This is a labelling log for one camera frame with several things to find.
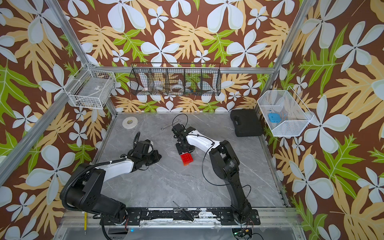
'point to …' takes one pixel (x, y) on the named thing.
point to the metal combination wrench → (162, 127)
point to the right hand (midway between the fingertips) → (182, 149)
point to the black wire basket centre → (175, 78)
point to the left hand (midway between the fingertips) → (163, 153)
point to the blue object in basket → (274, 118)
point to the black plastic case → (246, 122)
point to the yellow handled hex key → (85, 221)
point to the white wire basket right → (287, 115)
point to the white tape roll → (130, 122)
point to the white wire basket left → (91, 88)
